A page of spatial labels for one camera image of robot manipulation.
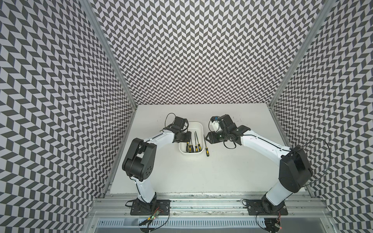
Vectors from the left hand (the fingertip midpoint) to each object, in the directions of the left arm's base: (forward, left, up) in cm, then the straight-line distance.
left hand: (189, 138), depth 95 cm
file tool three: (-5, -7, -3) cm, 9 cm away
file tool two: (-6, -11, -4) cm, 13 cm away
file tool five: (-6, 0, -3) cm, 6 cm away
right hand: (-6, -12, +8) cm, 16 cm away
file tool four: (-4, -5, -3) cm, 7 cm away
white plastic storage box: (+10, -5, -4) cm, 12 cm away
